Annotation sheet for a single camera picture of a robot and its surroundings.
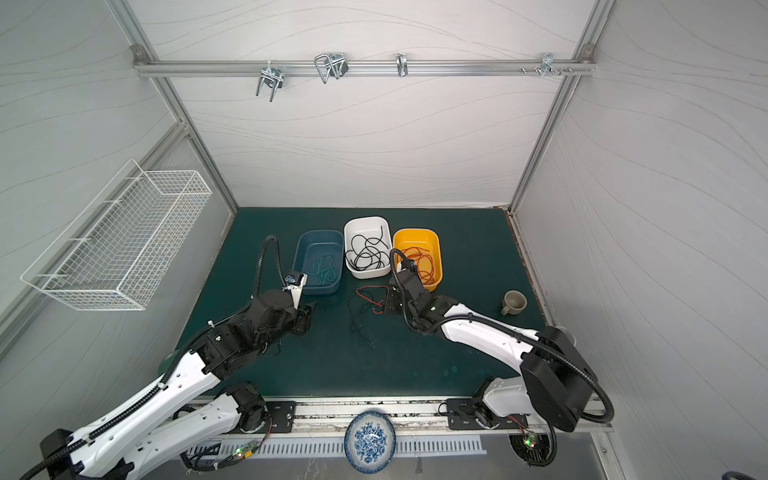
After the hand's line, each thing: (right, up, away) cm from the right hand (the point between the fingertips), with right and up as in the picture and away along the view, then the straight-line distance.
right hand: (390, 288), depth 85 cm
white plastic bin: (-8, +18, +26) cm, 33 cm away
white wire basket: (-63, +13, -16) cm, 66 cm away
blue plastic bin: (-26, +8, +22) cm, 35 cm away
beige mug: (+38, -6, +7) cm, 39 cm away
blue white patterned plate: (-5, -34, -14) cm, 38 cm away
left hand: (-20, -1, -9) cm, 22 cm away
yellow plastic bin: (+12, +11, +25) cm, 30 cm away
